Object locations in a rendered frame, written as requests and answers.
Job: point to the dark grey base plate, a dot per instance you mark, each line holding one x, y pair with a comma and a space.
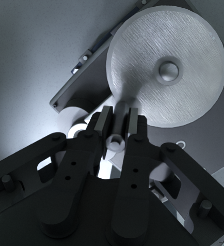
89, 80

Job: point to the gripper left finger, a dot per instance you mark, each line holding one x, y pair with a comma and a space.
69, 173

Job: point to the grey bolted bracket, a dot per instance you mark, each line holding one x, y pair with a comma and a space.
85, 56

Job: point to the grey cylindrical stud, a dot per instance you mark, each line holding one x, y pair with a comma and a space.
118, 119

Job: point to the grey brushed round disc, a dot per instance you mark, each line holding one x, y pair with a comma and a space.
152, 38

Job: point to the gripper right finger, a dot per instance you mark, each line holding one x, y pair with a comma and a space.
135, 182

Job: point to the grey round hub knob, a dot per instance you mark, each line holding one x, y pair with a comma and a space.
169, 70

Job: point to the white paper roll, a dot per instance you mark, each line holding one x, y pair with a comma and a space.
73, 117

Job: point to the blue strip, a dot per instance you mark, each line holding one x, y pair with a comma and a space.
96, 45

